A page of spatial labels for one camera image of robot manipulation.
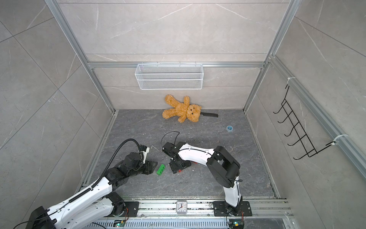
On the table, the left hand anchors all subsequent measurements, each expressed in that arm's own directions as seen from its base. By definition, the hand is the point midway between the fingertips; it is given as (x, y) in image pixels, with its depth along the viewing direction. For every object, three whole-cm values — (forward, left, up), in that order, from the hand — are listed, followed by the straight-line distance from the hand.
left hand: (155, 160), depth 81 cm
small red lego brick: (-6, -14, 0) cm, 16 cm away
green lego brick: (-2, -2, -7) cm, 8 cm away
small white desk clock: (-22, -15, -8) cm, 28 cm away
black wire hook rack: (-7, -72, +22) cm, 76 cm away
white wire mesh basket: (+55, -8, +20) cm, 59 cm away
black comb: (+45, -39, -11) cm, 61 cm away
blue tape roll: (+29, -52, -9) cm, 60 cm away
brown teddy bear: (+42, -17, -3) cm, 46 cm away
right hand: (-2, -15, -9) cm, 17 cm away
